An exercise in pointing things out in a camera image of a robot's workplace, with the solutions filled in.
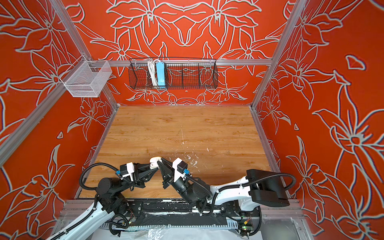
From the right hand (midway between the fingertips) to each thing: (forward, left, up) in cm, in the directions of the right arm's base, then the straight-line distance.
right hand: (158, 161), depth 58 cm
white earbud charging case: (0, +2, -2) cm, 3 cm away
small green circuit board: (-20, -39, -30) cm, 53 cm away
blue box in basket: (+54, +5, +4) cm, 54 cm away
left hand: (-1, +2, -4) cm, 5 cm away
